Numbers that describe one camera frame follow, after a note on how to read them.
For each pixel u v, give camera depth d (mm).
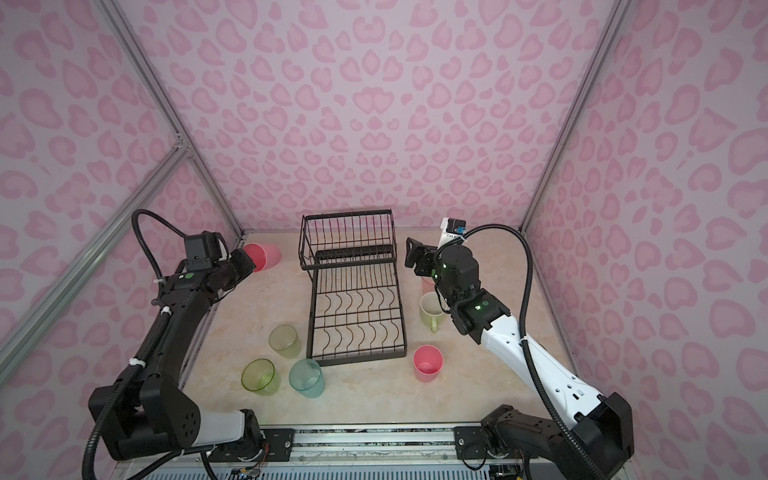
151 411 399
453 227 607
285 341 877
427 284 957
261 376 835
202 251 606
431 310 924
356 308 954
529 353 451
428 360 859
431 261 648
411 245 705
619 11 691
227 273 678
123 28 705
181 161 883
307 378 825
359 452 724
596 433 371
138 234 577
